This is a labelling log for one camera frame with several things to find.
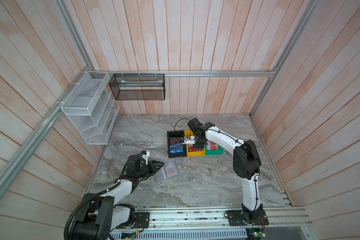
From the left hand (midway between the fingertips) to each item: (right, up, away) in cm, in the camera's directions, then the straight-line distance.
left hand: (163, 167), depth 84 cm
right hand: (+21, +14, +13) cm, 29 cm away
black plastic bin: (+8, +9, +14) cm, 19 cm away
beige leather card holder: (+3, -3, +6) cm, 7 cm away
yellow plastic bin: (+17, +8, +14) cm, 23 cm away
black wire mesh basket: (-20, +52, +20) cm, 59 cm away
